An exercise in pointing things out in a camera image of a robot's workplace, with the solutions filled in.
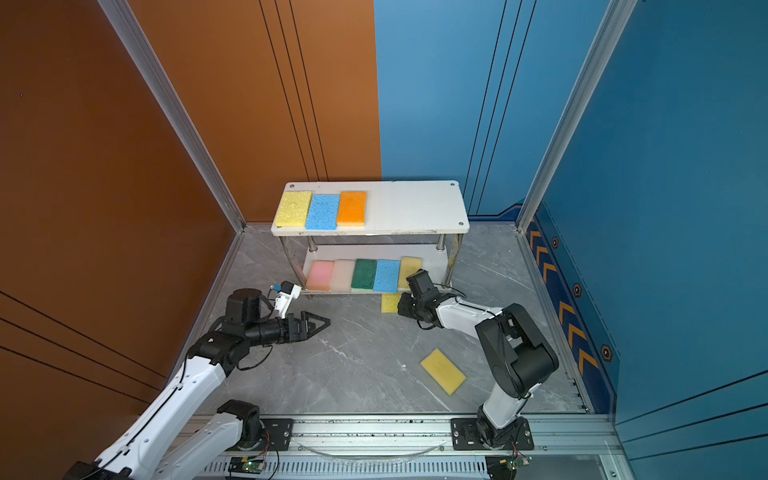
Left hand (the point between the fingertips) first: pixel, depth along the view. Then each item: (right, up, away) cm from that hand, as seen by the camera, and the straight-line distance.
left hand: (322, 323), depth 75 cm
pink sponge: (-6, +10, +20) cm, 24 cm away
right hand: (+20, +1, +20) cm, 28 cm away
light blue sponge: (+16, +10, +20) cm, 27 cm away
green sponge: (+8, +10, +20) cm, 24 cm away
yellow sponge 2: (+33, -16, +7) cm, 37 cm away
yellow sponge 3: (+23, +13, +22) cm, 35 cm away
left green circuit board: (-16, -33, -4) cm, 37 cm away
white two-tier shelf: (+11, +22, -1) cm, 25 cm away
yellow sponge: (+16, +2, +22) cm, 27 cm away
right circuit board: (+44, -33, -5) cm, 55 cm away
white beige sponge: (+1, +10, +20) cm, 23 cm away
